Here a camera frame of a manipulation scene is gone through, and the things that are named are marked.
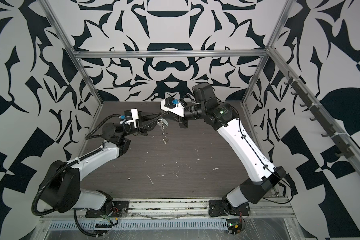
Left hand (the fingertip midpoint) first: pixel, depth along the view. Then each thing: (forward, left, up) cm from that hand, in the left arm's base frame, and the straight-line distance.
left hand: (160, 112), depth 60 cm
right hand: (0, -1, 0) cm, 1 cm away
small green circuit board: (-35, -32, -42) cm, 63 cm away
